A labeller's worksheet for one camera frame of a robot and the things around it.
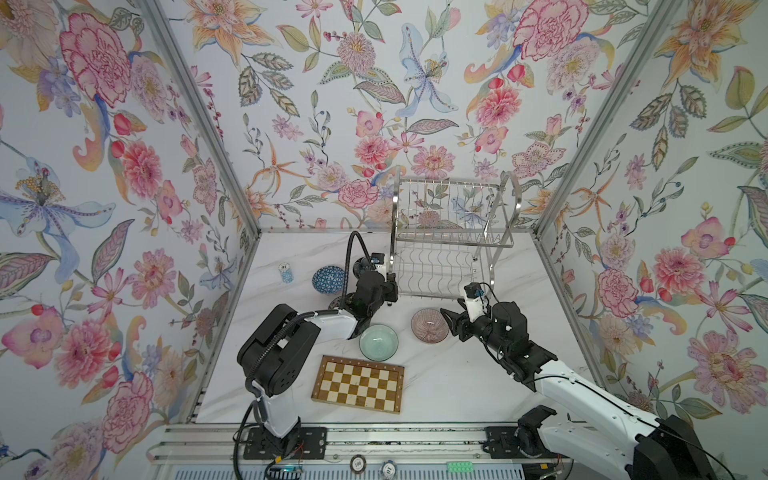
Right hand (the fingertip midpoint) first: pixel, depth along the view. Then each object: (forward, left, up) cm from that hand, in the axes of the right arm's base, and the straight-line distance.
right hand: (450, 303), depth 82 cm
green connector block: (-36, -1, -14) cm, 38 cm away
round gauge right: (-37, +15, -11) cm, 42 cm away
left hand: (+11, +14, -3) cm, 18 cm away
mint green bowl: (-5, +20, -14) cm, 25 cm away
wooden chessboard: (-18, +24, -13) cm, 33 cm away
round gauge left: (-36, +23, -16) cm, 45 cm away
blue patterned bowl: (+18, +39, -15) cm, 45 cm away
